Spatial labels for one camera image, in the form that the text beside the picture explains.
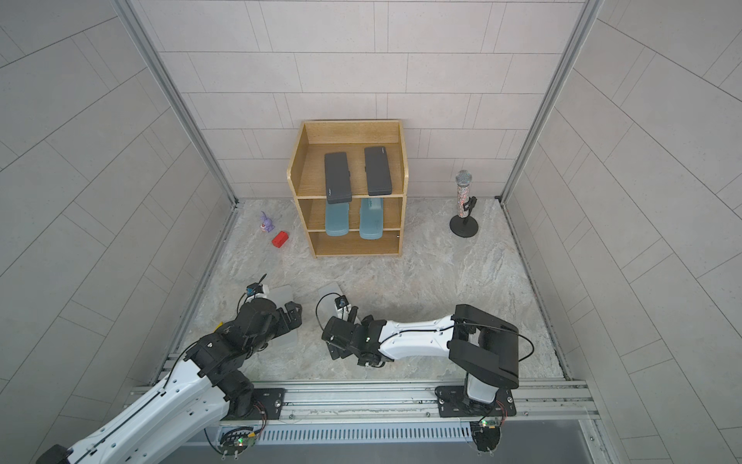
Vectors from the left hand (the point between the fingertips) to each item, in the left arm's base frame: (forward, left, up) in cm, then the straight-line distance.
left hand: (297, 310), depth 80 cm
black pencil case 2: (+28, -22, +24) cm, 43 cm away
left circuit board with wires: (-29, +9, -5) cm, 31 cm away
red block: (+29, +13, -5) cm, 32 cm away
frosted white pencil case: (+7, +8, -6) cm, 12 cm away
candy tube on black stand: (+36, -55, -5) cm, 65 cm away
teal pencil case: (+25, -10, +11) cm, 29 cm away
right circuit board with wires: (-27, -50, -8) cm, 57 cm away
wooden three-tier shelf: (+28, -15, +25) cm, 40 cm away
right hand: (-6, -13, -7) cm, 16 cm away
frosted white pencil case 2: (+5, -6, -5) cm, 10 cm away
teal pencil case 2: (+26, -20, +11) cm, 34 cm away
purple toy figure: (+34, +19, -4) cm, 39 cm away
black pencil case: (+28, -11, +25) cm, 39 cm away
